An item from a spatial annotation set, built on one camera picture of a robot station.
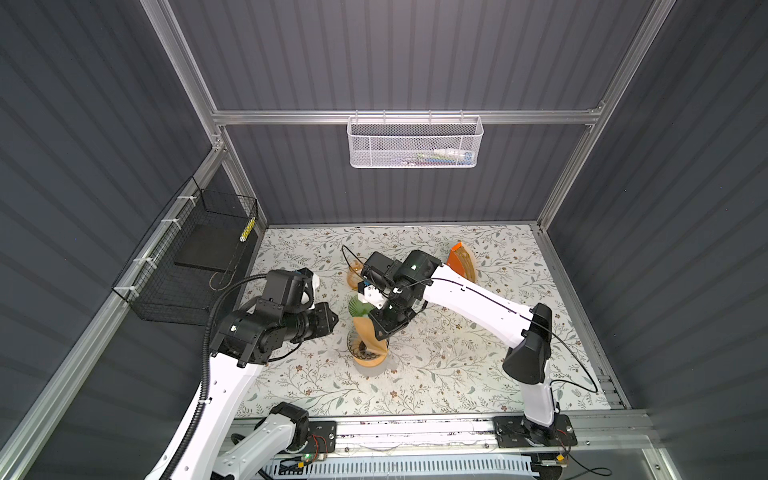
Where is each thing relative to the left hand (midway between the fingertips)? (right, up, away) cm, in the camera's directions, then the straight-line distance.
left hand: (337, 318), depth 67 cm
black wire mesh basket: (-40, +6, 0) cm, 41 cm away
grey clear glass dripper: (+4, -10, +11) cm, 15 cm away
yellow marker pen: (-28, +20, +13) cm, 37 cm away
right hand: (+10, -6, +5) cm, 12 cm away
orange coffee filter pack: (+36, +13, +31) cm, 49 cm away
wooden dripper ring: (+7, -14, +9) cm, 18 cm away
